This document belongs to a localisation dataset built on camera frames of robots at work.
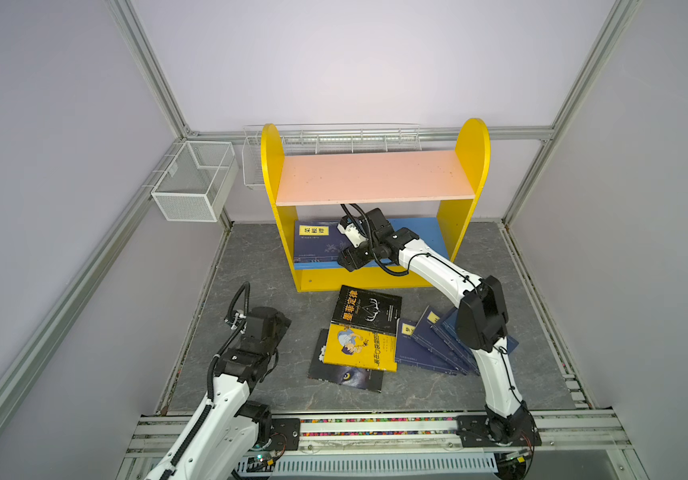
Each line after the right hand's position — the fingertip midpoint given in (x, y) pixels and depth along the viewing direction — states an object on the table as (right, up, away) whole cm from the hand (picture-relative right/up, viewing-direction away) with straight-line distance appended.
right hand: (347, 256), depth 91 cm
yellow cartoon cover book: (+2, -26, -6) cm, 27 cm away
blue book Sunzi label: (-9, -2, -2) cm, 9 cm away
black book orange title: (+7, -17, +2) cm, 18 cm away
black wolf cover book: (+3, -33, -9) cm, 35 cm away
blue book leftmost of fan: (+20, -28, -4) cm, 35 cm away
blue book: (-9, +4, 0) cm, 10 cm away
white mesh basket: (-53, +27, +12) cm, 60 cm away
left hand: (-18, -19, -9) cm, 28 cm away
